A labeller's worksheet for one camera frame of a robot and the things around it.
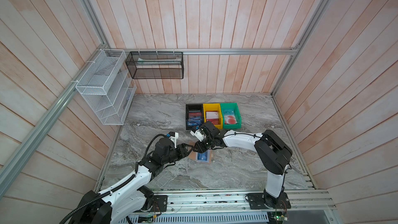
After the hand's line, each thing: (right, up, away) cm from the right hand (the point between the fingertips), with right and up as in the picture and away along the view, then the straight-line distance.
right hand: (194, 148), depth 90 cm
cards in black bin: (0, +17, +14) cm, 23 cm away
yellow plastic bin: (+13, +25, +14) cm, 31 cm away
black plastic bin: (-1, +25, +12) cm, 28 cm away
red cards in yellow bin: (+13, +18, +16) cm, 27 cm away
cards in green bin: (+24, +18, +15) cm, 34 cm away
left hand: (-2, +1, -10) cm, 10 cm away
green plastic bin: (+21, +26, +18) cm, 38 cm away
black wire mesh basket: (-26, +54, +14) cm, 61 cm away
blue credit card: (+5, -4, -2) cm, 7 cm away
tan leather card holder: (-1, -3, -2) cm, 4 cm away
